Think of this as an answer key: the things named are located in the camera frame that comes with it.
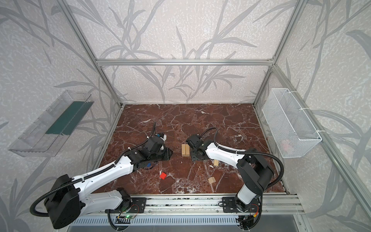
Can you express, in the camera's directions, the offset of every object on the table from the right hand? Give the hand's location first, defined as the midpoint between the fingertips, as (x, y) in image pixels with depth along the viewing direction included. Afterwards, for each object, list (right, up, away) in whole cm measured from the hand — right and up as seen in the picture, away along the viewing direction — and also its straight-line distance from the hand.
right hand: (196, 151), depth 89 cm
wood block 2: (+12, -6, -2) cm, 14 cm away
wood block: (-7, 0, +2) cm, 7 cm away
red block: (-20, -13, -5) cm, 24 cm away
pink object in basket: (+47, +7, -15) cm, 49 cm away
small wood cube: (+9, -15, -7) cm, 19 cm away
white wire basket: (+42, +15, -28) cm, 53 cm away
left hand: (-13, +3, -8) cm, 15 cm away
